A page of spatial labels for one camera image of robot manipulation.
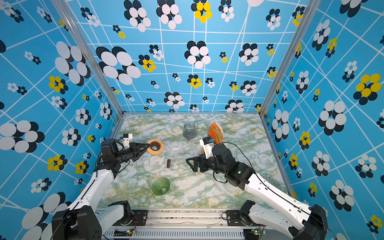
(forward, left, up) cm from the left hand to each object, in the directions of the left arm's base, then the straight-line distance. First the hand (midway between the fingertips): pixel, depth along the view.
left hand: (149, 145), depth 79 cm
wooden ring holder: (+6, -29, -16) cm, 34 cm away
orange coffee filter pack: (+17, -38, -11) cm, 43 cm away
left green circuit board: (-37, +10, -22) cm, 44 cm away
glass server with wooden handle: (+8, -9, -16) cm, 20 cm away
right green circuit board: (-36, -53, -20) cm, 67 cm away
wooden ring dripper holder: (+1, -3, -4) cm, 5 cm away
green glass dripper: (-15, -5, -17) cm, 24 cm away
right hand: (-9, -24, +2) cm, 26 cm away
